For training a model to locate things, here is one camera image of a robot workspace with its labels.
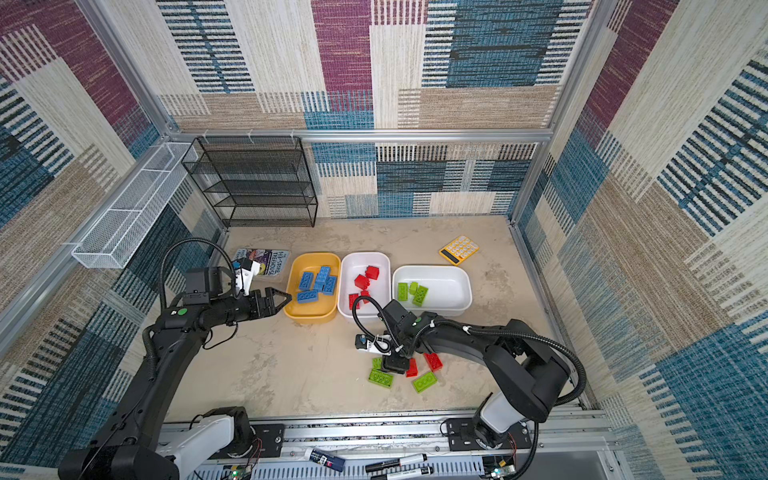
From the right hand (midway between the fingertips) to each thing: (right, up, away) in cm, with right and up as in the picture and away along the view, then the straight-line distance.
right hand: (390, 356), depth 86 cm
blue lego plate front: (-23, +19, +13) cm, 33 cm away
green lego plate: (+4, +17, +13) cm, 22 cm away
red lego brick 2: (+12, -1, -1) cm, 12 cm away
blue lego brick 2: (-22, +22, +13) cm, 34 cm away
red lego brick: (-12, +14, +12) cm, 22 cm away
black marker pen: (+1, -19, -16) cm, 25 cm away
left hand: (-28, +19, -9) cm, 35 cm away
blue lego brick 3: (-19, +19, +13) cm, 30 cm away
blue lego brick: (-27, +20, +14) cm, 37 cm away
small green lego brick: (+8, +18, +13) cm, 24 cm away
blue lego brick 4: (-26, +15, +11) cm, 32 cm away
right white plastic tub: (+19, +17, +13) cm, 28 cm away
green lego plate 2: (+10, +15, +11) cm, 21 cm away
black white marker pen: (+3, -21, -17) cm, 27 cm away
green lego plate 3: (+9, -6, -3) cm, 11 cm away
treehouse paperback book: (-41, +26, +20) cm, 52 cm away
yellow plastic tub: (-20, +11, +8) cm, 25 cm away
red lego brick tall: (-6, +23, +17) cm, 29 cm away
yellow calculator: (+25, +30, +24) cm, 46 cm away
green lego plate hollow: (-2, -5, -3) cm, 6 cm away
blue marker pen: (-13, -18, -17) cm, 28 cm away
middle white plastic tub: (-9, +22, +16) cm, 29 cm away
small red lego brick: (-8, +16, +11) cm, 21 cm away
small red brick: (+6, -3, -3) cm, 7 cm away
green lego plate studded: (-4, -1, -1) cm, 4 cm away
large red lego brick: (-9, +19, +16) cm, 27 cm away
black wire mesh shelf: (-49, +55, +25) cm, 77 cm away
